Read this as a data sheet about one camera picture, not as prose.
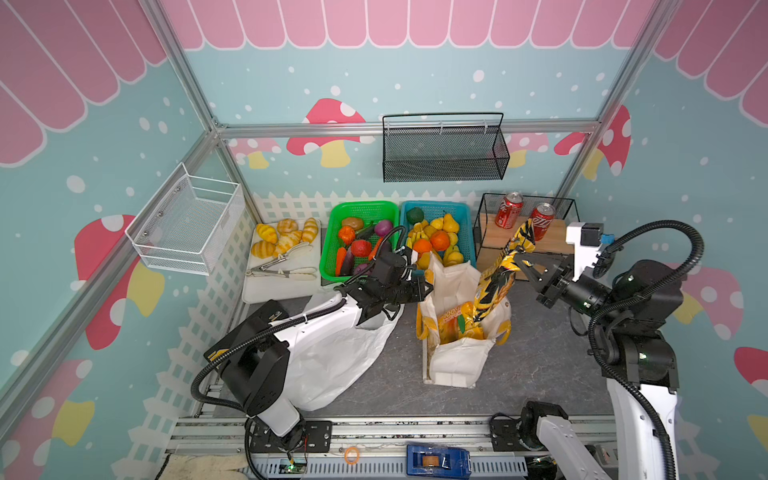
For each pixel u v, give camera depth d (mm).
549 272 504
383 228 1133
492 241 926
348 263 1044
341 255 1068
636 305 392
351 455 724
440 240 1057
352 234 1117
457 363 751
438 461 669
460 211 1156
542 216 866
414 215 1128
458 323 842
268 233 1158
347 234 1110
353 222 1163
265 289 1019
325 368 827
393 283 658
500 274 554
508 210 915
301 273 1026
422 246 1036
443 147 935
